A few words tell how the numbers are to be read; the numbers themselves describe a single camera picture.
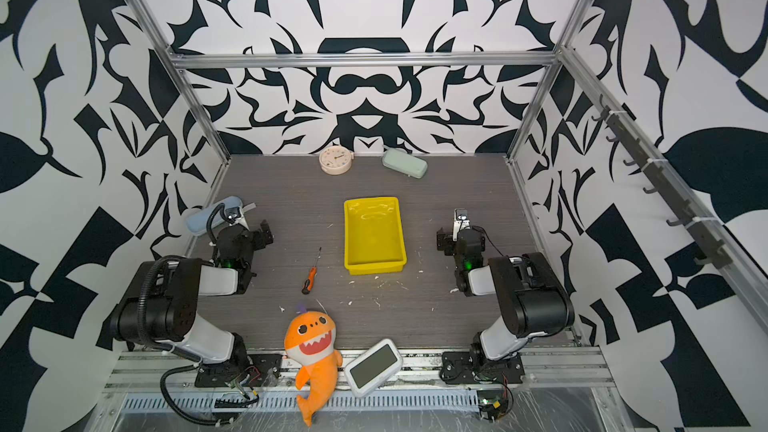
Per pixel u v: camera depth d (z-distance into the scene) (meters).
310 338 0.71
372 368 0.71
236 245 0.70
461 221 0.81
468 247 0.74
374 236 0.94
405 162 1.15
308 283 0.87
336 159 1.16
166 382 0.66
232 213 0.81
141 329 0.43
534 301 0.46
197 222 0.99
